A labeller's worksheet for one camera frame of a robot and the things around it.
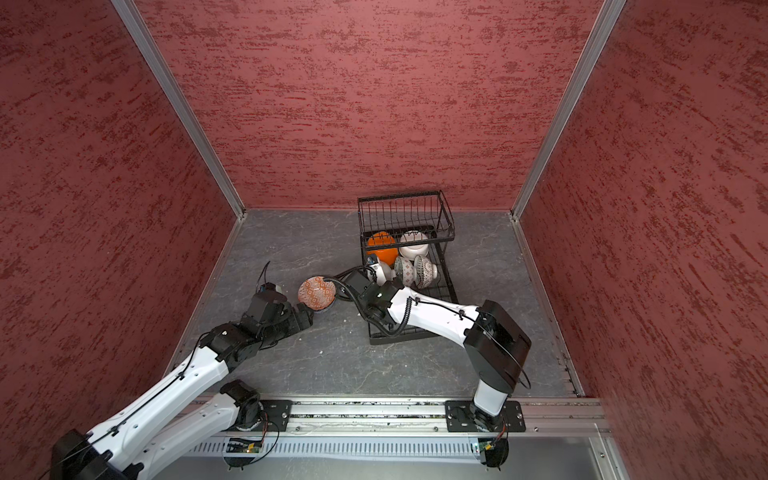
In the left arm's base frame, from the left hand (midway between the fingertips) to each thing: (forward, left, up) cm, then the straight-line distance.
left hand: (300, 323), depth 81 cm
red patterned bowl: (+13, -1, -5) cm, 14 cm away
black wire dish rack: (+34, -36, +11) cm, 50 cm away
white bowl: (+27, -32, -2) cm, 42 cm away
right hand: (+9, -23, +2) cm, 25 cm away
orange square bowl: (+33, -21, -2) cm, 39 cm away
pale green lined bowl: (+9, -22, +14) cm, 28 cm away
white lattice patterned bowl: (+16, -35, +2) cm, 39 cm away
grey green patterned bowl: (+17, -30, +3) cm, 34 cm away
